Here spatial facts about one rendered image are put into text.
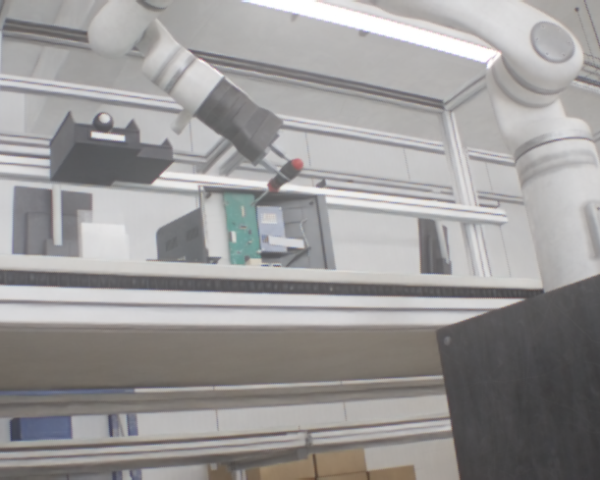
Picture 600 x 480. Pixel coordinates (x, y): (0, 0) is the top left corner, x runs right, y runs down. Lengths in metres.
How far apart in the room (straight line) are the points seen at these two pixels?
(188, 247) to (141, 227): 4.50
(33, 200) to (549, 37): 2.56
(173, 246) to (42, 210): 1.82
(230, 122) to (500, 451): 0.62
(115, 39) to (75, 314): 0.42
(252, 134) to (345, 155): 6.00
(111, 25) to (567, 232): 0.68
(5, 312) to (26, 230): 2.23
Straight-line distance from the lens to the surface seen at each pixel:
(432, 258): 4.01
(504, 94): 0.91
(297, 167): 1.16
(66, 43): 2.13
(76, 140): 1.66
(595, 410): 0.70
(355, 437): 2.91
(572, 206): 0.81
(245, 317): 0.98
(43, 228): 3.13
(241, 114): 1.13
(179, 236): 1.39
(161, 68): 1.13
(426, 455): 6.74
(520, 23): 0.88
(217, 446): 2.64
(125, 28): 1.11
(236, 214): 1.28
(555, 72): 0.87
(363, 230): 6.89
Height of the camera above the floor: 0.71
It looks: 18 degrees up
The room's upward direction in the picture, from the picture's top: 7 degrees counter-clockwise
